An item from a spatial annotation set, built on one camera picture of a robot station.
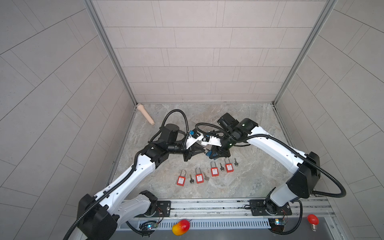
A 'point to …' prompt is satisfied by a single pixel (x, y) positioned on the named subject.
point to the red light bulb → (314, 221)
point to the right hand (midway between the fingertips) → (210, 155)
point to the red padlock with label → (215, 172)
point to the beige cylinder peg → (141, 107)
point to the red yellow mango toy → (181, 227)
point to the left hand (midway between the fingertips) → (205, 149)
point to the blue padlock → (209, 153)
